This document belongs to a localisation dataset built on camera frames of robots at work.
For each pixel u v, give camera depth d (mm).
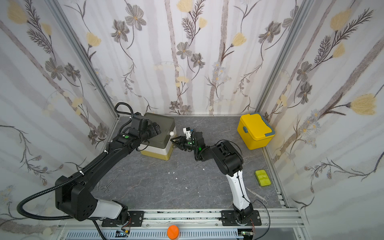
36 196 366
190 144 860
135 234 702
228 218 736
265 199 804
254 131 933
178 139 885
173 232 621
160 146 839
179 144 866
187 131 929
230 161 586
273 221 737
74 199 413
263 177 875
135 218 735
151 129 731
